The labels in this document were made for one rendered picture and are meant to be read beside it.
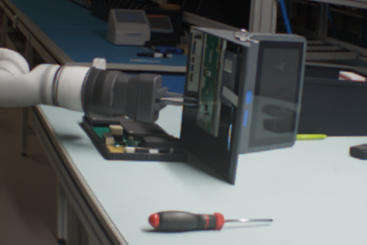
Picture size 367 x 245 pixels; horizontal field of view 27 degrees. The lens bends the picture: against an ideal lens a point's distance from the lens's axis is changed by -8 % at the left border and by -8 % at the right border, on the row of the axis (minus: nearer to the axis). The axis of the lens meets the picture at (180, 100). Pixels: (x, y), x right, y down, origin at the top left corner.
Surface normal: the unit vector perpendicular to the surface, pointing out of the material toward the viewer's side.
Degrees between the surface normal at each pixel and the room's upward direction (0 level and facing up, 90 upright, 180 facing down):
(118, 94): 90
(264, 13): 90
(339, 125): 90
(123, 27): 40
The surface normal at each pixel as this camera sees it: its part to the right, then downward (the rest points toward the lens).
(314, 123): 0.30, 0.20
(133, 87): -0.29, 0.15
